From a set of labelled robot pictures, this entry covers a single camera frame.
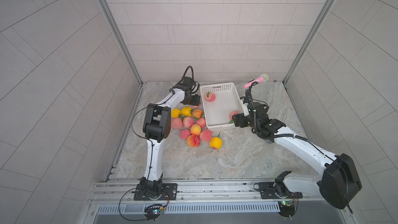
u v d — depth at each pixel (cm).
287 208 69
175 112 93
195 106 96
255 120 60
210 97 102
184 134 85
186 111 93
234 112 95
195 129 86
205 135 83
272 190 71
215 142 81
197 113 94
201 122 90
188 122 90
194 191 72
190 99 87
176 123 89
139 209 69
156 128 57
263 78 90
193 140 82
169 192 71
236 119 73
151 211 64
